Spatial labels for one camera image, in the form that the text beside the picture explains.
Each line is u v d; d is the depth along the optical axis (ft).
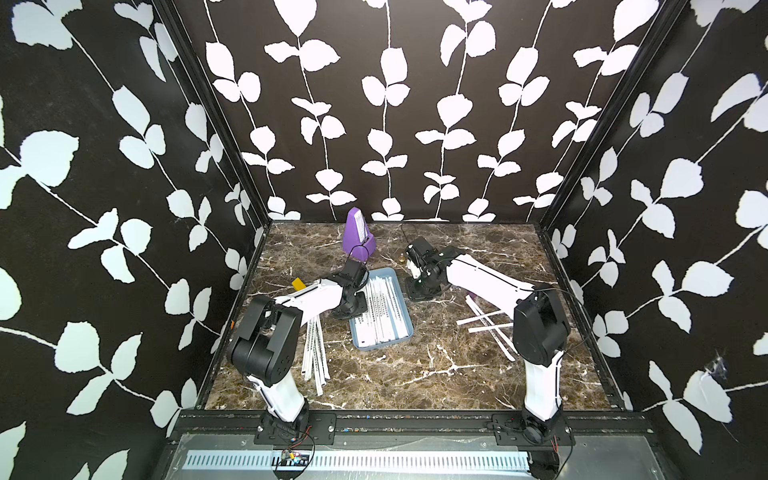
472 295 2.03
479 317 3.08
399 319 3.05
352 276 2.50
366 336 2.98
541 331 1.66
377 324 3.04
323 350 2.87
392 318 3.06
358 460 2.30
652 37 2.39
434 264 2.14
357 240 3.42
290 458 2.30
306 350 2.83
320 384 2.66
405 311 3.05
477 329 2.99
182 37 2.39
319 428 2.44
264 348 1.52
